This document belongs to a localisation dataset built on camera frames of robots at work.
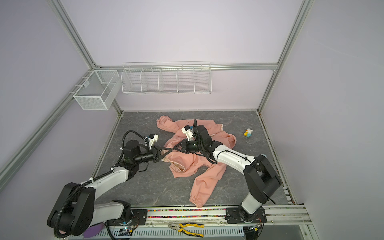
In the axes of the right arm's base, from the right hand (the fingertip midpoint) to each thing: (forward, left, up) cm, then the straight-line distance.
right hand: (173, 149), depth 79 cm
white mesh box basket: (+38, +52, +10) cm, 66 cm away
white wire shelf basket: (+47, +8, +13) cm, 50 cm away
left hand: (-2, +1, 0) cm, 2 cm away
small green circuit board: (-34, +23, -20) cm, 46 cm away
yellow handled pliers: (-33, -3, -17) cm, 37 cm away
